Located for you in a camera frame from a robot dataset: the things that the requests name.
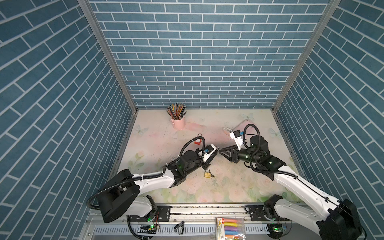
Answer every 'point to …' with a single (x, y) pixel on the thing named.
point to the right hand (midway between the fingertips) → (220, 149)
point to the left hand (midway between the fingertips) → (214, 152)
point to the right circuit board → (275, 230)
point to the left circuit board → (147, 229)
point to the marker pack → (230, 228)
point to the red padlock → (199, 141)
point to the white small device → (227, 129)
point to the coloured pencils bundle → (177, 110)
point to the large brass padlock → (207, 174)
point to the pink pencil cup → (178, 125)
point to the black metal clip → (179, 225)
